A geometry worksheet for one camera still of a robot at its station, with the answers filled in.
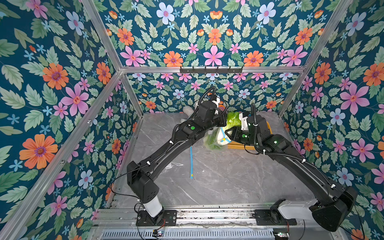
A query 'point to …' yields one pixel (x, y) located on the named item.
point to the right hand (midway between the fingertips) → (230, 129)
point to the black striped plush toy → (221, 106)
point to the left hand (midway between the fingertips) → (230, 113)
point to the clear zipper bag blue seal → (222, 138)
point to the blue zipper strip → (191, 163)
